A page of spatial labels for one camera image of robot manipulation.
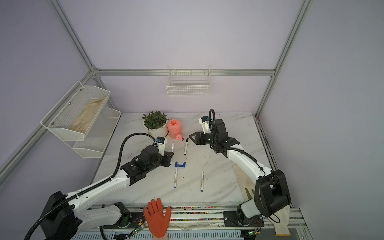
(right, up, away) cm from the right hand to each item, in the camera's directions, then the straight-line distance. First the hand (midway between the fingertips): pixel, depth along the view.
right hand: (191, 135), depth 80 cm
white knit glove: (+45, -42, -7) cm, 62 cm away
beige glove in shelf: (-57, +7, -4) cm, 57 cm away
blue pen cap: (-10, -19, +13) cm, 25 cm away
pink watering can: (-12, +3, +21) cm, 24 cm away
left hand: (-11, -11, +1) cm, 15 cm away
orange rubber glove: (-17, -43, -7) cm, 47 cm away
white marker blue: (-11, -7, +1) cm, 12 cm away
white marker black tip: (-5, -8, +21) cm, 23 cm away
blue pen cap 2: (-7, -20, +13) cm, 24 cm away
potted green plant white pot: (-23, +7, +12) cm, 27 cm away
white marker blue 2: (-10, -26, +8) cm, 29 cm away
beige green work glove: (+32, -28, +6) cm, 43 cm away
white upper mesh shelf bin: (-62, +11, -3) cm, 63 cm away
